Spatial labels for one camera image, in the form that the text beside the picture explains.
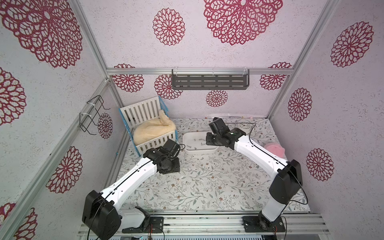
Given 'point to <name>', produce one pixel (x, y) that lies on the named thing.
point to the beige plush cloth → (146, 129)
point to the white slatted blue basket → (147, 109)
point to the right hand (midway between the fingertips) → (212, 139)
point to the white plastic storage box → (195, 142)
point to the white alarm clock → (244, 124)
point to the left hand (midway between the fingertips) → (175, 168)
